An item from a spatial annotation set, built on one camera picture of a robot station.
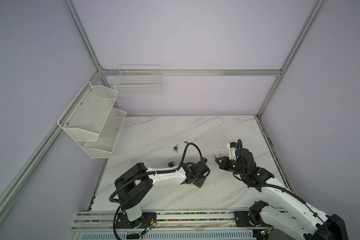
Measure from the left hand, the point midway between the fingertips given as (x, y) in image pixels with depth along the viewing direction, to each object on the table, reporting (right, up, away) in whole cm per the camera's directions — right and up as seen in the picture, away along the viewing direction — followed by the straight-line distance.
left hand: (197, 178), depth 85 cm
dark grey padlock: (-16, +6, +8) cm, 19 cm away
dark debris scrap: (-6, +19, +20) cm, 28 cm away
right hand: (+9, +12, -6) cm, 16 cm away
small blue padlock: (-13, +16, +16) cm, 26 cm away
